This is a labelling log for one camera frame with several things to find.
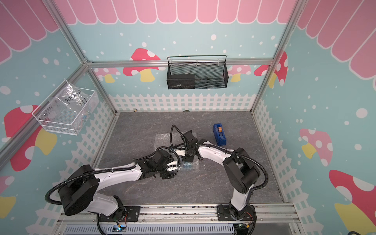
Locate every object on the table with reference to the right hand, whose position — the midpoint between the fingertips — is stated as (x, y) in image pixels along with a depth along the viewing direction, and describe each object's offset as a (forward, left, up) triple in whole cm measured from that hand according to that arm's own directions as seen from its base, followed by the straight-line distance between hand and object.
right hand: (184, 152), depth 91 cm
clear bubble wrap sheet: (-2, +6, +18) cm, 19 cm away
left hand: (-8, +7, -2) cm, 11 cm away
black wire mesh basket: (+39, -9, +30) cm, 50 cm away
